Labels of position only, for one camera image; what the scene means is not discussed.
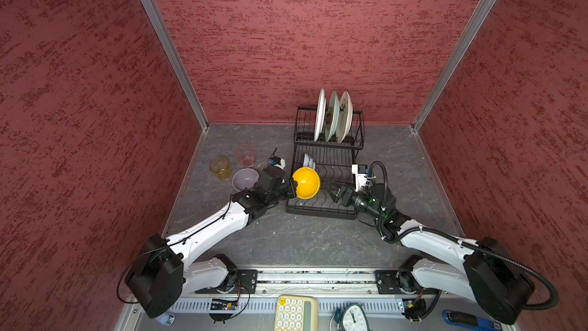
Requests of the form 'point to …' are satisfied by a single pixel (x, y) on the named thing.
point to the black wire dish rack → (333, 165)
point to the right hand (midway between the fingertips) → (327, 188)
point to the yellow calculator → (296, 312)
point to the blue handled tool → (472, 320)
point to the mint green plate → (332, 117)
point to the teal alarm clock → (354, 317)
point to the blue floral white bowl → (308, 162)
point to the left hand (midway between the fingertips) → (296, 187)
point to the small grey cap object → (167, 319)
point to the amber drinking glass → (220, 166)
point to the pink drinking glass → (246, 153)
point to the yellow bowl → (308, 182)
